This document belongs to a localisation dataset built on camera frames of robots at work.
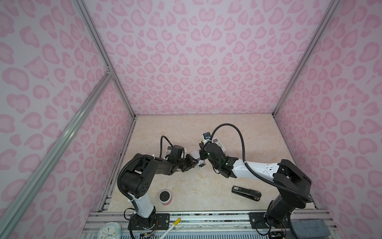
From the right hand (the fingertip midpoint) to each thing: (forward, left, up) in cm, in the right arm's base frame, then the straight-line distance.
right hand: (201, 142), depth 85 cm
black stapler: (-23, -24, -13) cm, 35 cm away
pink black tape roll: (-27, +18, -11) cm, 34 cm away
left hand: (-5, +1, -13) cm, 14 cm away
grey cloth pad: (-38, -51, -13) cm, 65 cm away
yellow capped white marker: (-37, +12, -15) cm, 42 cm away
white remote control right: (+12, -10, -15) cm, 21 cm away
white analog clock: (-41, +42, -12) cm, 60 cm away
